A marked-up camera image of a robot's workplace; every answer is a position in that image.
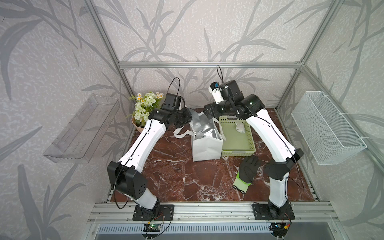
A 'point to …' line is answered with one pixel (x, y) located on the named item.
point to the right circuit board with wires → (279, 227)
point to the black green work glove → (246, 173)
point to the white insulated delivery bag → (206, 136)
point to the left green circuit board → (152, 227)
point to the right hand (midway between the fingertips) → (211, 106)
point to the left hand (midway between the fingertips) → (194, 117)
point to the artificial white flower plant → (144, 104)
